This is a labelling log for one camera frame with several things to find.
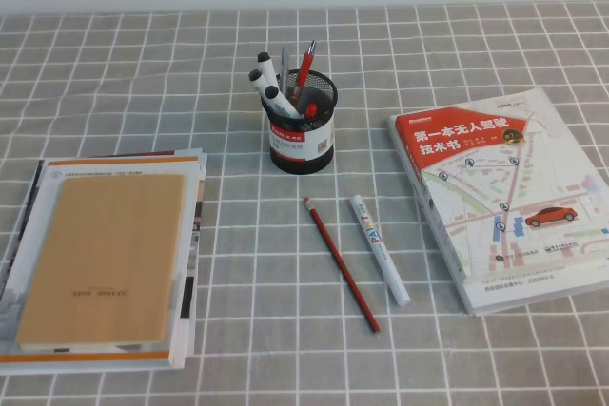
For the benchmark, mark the red and black marker pen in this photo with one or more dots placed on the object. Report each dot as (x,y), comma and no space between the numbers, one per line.
(311,111)

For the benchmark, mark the black mesh pen holder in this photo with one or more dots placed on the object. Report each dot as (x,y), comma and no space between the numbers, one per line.
(305,146)

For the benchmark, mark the grey transparent pen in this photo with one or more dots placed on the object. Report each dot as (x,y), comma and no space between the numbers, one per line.
(284,71)

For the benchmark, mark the red ballpoint pen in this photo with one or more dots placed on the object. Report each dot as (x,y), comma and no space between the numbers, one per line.
(303,71)

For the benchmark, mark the red pencil with eraser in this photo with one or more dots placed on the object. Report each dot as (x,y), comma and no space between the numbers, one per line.
(338,259)

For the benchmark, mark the white paint marker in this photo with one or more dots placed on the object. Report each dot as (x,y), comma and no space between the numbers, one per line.
(390,273)

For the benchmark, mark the white marker black cap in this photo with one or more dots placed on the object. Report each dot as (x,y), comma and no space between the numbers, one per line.
(265,65)
(279,104)
(259,82)

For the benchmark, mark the magazine under book stack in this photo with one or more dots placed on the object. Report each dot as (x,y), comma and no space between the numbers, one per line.
(179,343)

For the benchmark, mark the orange white map book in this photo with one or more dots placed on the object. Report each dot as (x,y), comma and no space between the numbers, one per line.
(516,207)

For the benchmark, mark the tan classic notebook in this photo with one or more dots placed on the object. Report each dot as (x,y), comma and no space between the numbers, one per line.
(104,275)

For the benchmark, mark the white orange striped book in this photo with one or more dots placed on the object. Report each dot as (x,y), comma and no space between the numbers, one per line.
(103,275)

